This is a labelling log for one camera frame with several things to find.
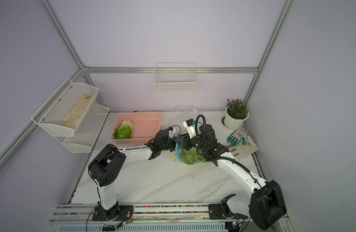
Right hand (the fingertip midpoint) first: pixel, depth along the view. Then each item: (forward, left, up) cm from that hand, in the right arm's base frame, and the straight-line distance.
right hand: (178, 139), depth 77 cm
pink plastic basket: (+27, +27, -21) cm, 44 cm away
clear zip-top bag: (-7, +1, -9) cm, 12 cm away
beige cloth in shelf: (+10, +57, +9) cm, 58 cm away
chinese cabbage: (+16, +37, -11) cm, 42 cm away
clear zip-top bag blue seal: (+41, -1, -20) cm, 45 cm away
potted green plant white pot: (+26, -40, -6) cm, 48 cm away
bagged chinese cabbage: (-4, -7, -12) cm, 15 cm away
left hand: (+4, -4, -11) cm, 13 cm away
